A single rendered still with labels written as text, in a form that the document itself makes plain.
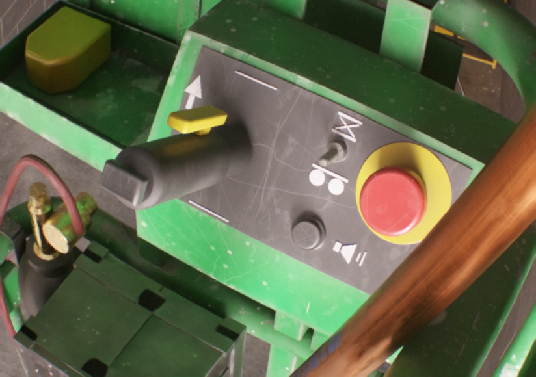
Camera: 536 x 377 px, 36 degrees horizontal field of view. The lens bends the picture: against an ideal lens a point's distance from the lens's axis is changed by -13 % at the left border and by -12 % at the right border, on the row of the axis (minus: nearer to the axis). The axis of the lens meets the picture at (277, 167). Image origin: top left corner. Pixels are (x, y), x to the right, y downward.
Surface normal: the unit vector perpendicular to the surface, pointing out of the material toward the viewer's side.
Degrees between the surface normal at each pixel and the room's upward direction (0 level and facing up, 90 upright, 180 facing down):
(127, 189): 58
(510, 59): 81
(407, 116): 0
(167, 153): 41
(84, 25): 0
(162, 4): 90
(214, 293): 27
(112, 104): 0
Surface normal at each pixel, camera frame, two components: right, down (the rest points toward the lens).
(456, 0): -0.29, -0.06
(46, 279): 0.05, -0.02
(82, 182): 0.08, -0.68
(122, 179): -0.38, 0.15
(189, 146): 0.68, -0.62
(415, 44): -0.50, 0.60
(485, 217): -0.73, 0.38
